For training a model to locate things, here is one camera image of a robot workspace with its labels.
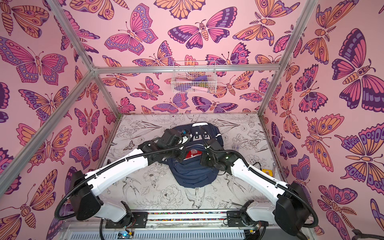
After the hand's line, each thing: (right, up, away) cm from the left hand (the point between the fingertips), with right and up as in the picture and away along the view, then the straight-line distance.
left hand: (189, 150), depth 76 cm
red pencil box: (+1, -3, +7) cm, 8 cm away
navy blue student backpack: (+1, -13, +3) cm, 13 cm away
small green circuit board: (-32, -41, -4) cm, 52 cm away
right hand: (+6, -5, +4) cm, 8 cm away
